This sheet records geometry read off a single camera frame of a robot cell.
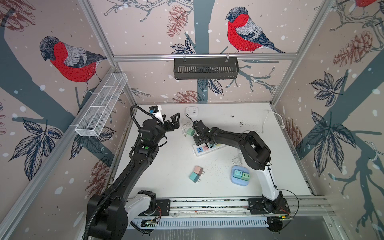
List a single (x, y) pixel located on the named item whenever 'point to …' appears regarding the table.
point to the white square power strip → (192, 111)
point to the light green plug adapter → (245, 176)
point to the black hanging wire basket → (206, 68)
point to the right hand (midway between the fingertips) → (198, 139)
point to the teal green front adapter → (194, 177)
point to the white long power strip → (202, 149)
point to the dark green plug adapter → (190, 131)
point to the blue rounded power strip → (239, 181)
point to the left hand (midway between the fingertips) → (172, 114)
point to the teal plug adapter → (237, 174)
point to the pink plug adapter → (198, 170)
